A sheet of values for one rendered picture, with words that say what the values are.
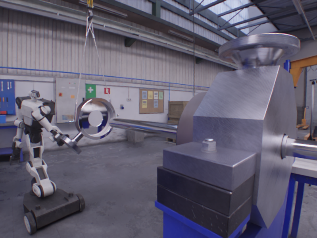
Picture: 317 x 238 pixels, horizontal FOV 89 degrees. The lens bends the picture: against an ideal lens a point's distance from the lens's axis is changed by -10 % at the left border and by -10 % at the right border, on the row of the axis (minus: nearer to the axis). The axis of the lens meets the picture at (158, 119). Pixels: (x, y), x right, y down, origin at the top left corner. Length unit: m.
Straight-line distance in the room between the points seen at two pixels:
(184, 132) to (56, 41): 5.38
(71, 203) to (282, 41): 2.18
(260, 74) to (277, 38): 0.11
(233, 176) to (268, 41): 0.39
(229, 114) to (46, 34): 5.60
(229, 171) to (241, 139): 0.13
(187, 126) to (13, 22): 5.48
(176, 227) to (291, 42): 0.59
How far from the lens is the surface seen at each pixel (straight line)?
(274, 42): 0.60
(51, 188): 2.34
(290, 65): 8.32
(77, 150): 1.54
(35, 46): 5.67
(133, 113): 6.45
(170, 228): 0.52
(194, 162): 0.38
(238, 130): 0.46
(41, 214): 2.14
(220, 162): 0.35
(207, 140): 0.42
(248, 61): 0.65
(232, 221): 0.40
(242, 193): 0.41
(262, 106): 0.46
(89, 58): 5.98
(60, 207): 2.19
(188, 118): 0.63
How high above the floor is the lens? 1.21
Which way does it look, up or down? 4 degrees down
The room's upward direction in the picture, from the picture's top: straight up
